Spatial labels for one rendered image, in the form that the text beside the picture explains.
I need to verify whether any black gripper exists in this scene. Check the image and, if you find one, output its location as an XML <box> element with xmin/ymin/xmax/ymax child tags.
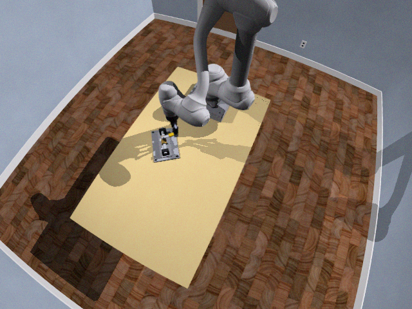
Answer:
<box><xmin>166</xmin><ymin>116</ymin><xmax>179</xmax><ymax>137</ymax></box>

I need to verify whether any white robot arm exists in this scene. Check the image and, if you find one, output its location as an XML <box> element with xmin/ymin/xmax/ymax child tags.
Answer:
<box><xmin>158</xmin><ymin>0</ymin><xmax>278</xmax><ymax>127</ymax></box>

